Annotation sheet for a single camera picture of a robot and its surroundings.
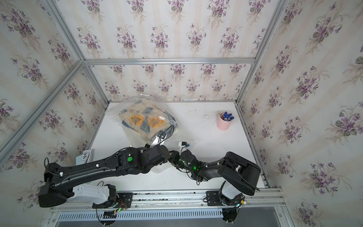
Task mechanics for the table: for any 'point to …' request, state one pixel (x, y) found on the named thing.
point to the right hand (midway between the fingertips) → (165, 156)
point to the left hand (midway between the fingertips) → (163, 149)
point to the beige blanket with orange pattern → (147, 119)
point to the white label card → (86, 157)
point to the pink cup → (224, 120)
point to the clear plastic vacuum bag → (184, 133)
